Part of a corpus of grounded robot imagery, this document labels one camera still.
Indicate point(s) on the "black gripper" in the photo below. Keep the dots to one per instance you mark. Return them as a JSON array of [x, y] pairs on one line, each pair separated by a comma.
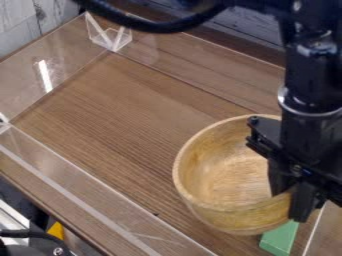
[[300, 144]]

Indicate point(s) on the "green rectangular block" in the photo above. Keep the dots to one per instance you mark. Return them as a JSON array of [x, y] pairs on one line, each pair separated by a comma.
[[276, 241]]

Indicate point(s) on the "light wooden bowl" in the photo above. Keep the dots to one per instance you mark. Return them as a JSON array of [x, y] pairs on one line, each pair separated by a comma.
[[220, 179]]

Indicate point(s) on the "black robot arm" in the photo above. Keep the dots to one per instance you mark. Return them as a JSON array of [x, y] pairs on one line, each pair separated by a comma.
[[309, 25]]

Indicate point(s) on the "yellow label lower left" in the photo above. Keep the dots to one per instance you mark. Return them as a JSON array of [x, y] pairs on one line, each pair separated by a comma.
[[56, 230]]

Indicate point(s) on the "clear acrylic front wall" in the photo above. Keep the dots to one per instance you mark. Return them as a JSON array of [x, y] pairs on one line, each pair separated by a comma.
[[110, 222]]

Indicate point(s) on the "clear acrylic corner bracket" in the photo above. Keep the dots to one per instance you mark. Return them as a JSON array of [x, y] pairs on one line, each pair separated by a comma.
[[112, 39]]

